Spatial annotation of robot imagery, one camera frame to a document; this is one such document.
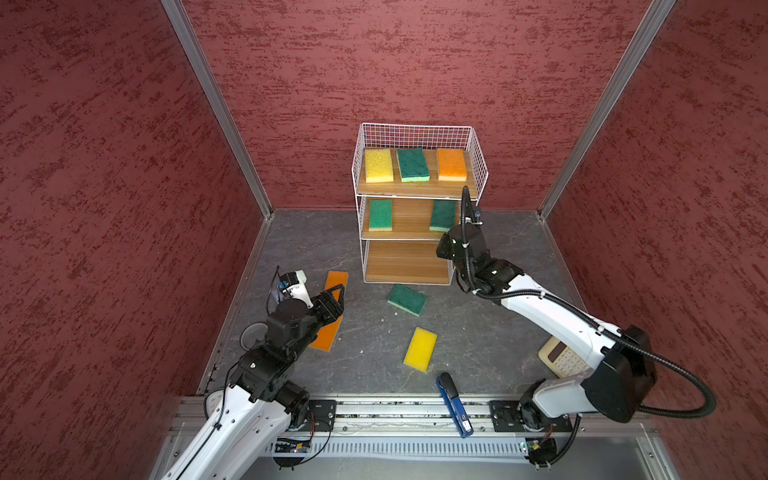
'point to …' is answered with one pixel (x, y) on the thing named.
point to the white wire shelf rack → (426, 136)
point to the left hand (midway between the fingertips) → (338, 296)
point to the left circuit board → (291, 447)
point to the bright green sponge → (380, 215)
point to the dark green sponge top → (406, 298)
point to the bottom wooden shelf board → (405, 262)
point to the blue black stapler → (452, 398)
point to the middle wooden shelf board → (410, 220)
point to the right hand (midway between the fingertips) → (445, 238)
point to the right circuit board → (541, 450)
